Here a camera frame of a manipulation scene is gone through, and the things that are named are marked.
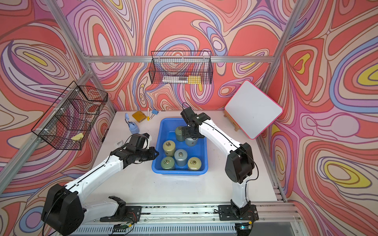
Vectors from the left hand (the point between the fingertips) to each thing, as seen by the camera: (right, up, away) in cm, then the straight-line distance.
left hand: (159, 153), depth 83 cm
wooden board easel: (+52, +14, +21) cm, 58 cm away
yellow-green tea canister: (+20, -5, -1) cm, 21 cm away
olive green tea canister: (+5, +3, +5) cm, 8 cm away
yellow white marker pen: (-16, +23, +32) cm, 42 cm away
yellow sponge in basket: (-38, +10, -11) cm, 41 cm away
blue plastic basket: (+1, +12, +20) cm, 23 cm away
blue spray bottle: (-22, +15, +17) cm, 32 cm away
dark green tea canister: (+10, +11, +13) cm, 20 cm away
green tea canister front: (+5, -5, -1) cm, 7 cm away
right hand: (+19, +9, +3) cm, 21 cm away
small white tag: (-31, +3, +15) cm, 34 cm away
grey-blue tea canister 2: (+12, -2, +1) cm, 12 cm away
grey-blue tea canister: (+18, +6, +2) cm, 19 cm away
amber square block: (-23, +23, +31) cm, 46 cm away
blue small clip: (-12, +27, +36) cm, 47 cm away
